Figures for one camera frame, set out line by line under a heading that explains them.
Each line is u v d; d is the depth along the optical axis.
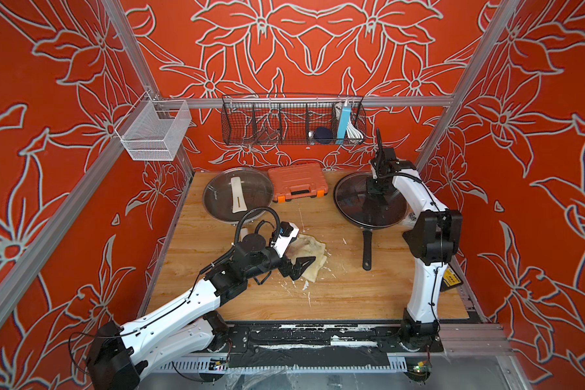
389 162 0.71
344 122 0.87
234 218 0.92
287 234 0.60
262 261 0.56
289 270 0.62
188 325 0.49
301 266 0.61
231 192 0.94
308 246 0.90
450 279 0.83
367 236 0.87
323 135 0.95
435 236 0.54
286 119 1.01
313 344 0.73
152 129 0.92
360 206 1.06
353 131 0.92
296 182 1.10
